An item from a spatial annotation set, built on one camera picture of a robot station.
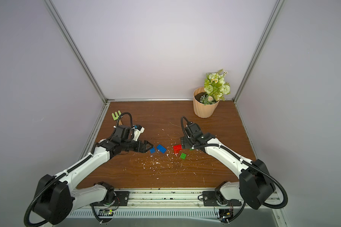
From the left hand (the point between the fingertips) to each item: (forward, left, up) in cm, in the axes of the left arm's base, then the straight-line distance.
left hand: (149, 144), depth 81 cm
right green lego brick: (-2, -20, -11) cm, 23 cm away
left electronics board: (-32, +21, -14) cm, 40 cm away
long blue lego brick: (+2, -6, -10) cm, 12 cm away
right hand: (+4, -23, -1) cm, 23 cm away
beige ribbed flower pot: (+29, -34, -2) cm, 45 cm away
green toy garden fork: (+29, +34, -13) cm, 47 cm away
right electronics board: (-32, -42, -15) cm, 54 cm away
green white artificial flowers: (+34, -41, +15) cm, 55 cm away
